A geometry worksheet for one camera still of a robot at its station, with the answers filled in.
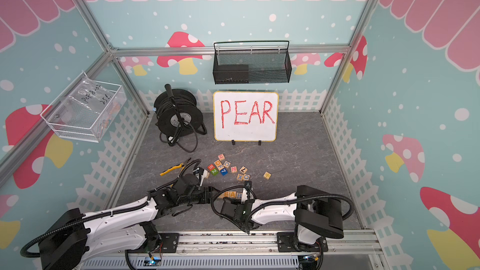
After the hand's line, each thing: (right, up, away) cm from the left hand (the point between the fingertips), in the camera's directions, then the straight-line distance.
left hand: (215, 197), depth 82 cm
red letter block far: (0, +15, +18) cm, 23 cm away
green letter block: (-2, +8, +12) cm, 15 cm away
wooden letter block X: (+11, +6, +10) cm, 16 cm away
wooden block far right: (+24, +7, +10) cm, 27 cm away
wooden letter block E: (+6, +5, -10) cm, 13 cm away
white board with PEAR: (+11, +37, +18) cm, 43 cm away
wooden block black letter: (+12, +9, +12) cm, 20 cm away
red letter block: (-4, +11, +13) cm, 17 cm away
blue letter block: (+2, +9, +12) cm, 15 cm away
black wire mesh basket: (+23, +62, +13) cm, 68 cm away
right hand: (+13, -6, +4) cm, 14 cm away
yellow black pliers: (-23, +11, +13) cm, 28 cm away
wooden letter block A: (+8, +4, -9) cm, 13 cm away
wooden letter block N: (+7, +9, +12) cm, 17 cm away
